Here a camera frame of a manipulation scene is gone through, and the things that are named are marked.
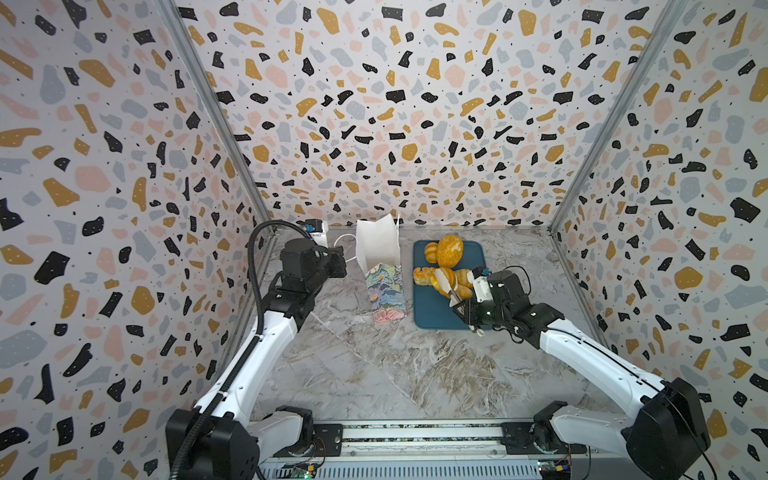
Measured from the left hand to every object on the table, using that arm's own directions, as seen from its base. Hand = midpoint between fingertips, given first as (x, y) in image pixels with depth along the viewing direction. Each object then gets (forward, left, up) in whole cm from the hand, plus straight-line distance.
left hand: (342, 242), depth 76 cm
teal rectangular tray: (-3, -25, -30) cm, 40 cm away
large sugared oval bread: (+16, -33, -23) cm, 43 cm away
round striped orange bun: (0, -30, -16) cm, 34 cm away
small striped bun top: (+19, -27, -27) cm, 42 cm away
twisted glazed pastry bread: (+8, -24, -27) cm, 37 cm away
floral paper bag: (+12, -8, -15) cm, 21 cm away
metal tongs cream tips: (-11, -30, -13) cm, 34 cm away
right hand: (-10, -29, -13) cm, 33 cm away
